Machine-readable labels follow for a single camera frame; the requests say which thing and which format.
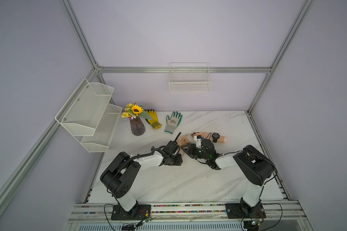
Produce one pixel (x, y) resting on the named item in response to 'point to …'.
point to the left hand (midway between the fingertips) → (178, 164)
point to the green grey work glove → (173, 122)
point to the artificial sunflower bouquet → (132, 110)
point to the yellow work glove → (154, 122)
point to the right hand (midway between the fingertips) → (182, 150)
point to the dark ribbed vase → (137, 126)
